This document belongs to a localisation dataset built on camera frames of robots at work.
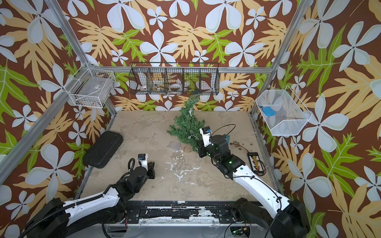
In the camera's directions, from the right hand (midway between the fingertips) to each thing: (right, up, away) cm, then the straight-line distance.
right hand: (196, 140), depth 78 cm
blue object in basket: (+44, +17, +9) cm, 48 cm away
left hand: (-24, -13, +8) cm, 29 cm away
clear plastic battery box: (-14, -5, +22) cm, 26 cm away
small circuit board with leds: (+22, -45, -4) cm, 50 cm away
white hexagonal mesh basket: (+50, +16, +5) cm, 53 cm away
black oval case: (-58, -6, +14) cm, 60 cm away
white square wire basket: (-62, +30, +8) cm, 70 cm away
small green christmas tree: (-4, +7, 0) cm, 8 cm away
